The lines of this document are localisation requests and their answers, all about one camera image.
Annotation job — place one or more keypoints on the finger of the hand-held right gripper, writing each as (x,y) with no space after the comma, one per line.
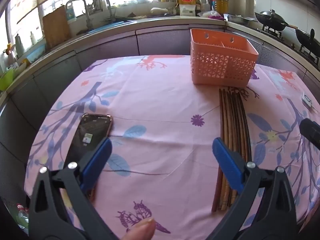
(310,132)

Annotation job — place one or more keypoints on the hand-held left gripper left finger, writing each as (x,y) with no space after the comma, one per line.
(98,158)

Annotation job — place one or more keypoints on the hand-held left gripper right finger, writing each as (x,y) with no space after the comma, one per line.
(226,160)

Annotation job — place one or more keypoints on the bundle of brown wooden chopsticks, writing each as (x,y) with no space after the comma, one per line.
(232,120)

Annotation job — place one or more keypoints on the orange perforated plastic basket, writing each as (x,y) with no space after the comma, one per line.
(220,65)

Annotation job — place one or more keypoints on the person's left hand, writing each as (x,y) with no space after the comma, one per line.
(140,231)

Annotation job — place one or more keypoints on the black smartphone with rose case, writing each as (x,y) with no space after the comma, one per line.
(87,132)

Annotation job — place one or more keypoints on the small white device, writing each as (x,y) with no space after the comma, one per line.
(307,100)

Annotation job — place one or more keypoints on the pink floral tablecloth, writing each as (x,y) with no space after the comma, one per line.
(162,105)

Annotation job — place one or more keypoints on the black wok with lid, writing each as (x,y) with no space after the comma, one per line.
(308,42)

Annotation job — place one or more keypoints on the gas stove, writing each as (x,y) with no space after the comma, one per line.
(287,38)

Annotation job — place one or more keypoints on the light blue tray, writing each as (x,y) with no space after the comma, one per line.
(36,55)

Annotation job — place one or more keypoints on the metal basin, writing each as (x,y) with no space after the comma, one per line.
(238,18)

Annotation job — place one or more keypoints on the blue sink basin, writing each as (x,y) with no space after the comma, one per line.
(112,25)

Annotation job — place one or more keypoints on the small white bottle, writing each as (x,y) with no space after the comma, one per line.
(33,38)

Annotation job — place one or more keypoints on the tall white bottle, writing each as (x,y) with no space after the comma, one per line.
(19,46)

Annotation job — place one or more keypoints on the wooden cutting board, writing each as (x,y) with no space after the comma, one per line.
(56,27)

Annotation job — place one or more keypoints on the green scallions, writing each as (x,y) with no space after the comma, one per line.
(120,18)

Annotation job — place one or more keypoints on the metal kitchen faucet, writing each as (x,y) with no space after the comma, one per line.
(106,3)
(86,12)

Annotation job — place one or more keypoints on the clear plastic bag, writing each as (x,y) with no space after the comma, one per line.
(207,13)

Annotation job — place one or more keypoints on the white detergent jug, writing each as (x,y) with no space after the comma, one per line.
(70,11)

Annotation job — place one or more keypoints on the white packet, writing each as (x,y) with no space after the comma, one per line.
(187,10)

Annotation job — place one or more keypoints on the large yellow cooking oil bottle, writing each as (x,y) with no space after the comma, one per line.
(222,3)

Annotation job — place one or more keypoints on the white plastic jug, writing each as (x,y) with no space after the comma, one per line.
(203,3)

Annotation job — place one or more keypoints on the white radish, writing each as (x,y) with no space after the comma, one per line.
(158,10)

